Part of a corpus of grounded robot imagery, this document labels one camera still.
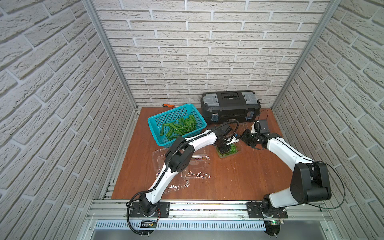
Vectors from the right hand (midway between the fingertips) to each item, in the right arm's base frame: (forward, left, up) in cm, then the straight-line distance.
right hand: (241, 136), depth 90 cm
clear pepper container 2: (-13, +27, -11) cm, 32 cm away
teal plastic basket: (+20, +36, -6) cm, 42 cm away
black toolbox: (+20, +12, +7) cm, 24 cm away
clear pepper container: (-5, +5, -9) cm, 11 cm away
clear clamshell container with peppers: (-21, +39, -10) cm, 45 cm away
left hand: (-3, +7, -8) cm, 11 cm away
